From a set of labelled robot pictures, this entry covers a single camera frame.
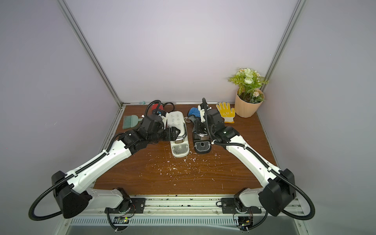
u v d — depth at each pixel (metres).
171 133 0.66
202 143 0.95
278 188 0.38
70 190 0.38
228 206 0.72
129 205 0.68
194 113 0.75
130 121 1.10
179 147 0.93
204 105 0.66
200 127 0.67
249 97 1.03
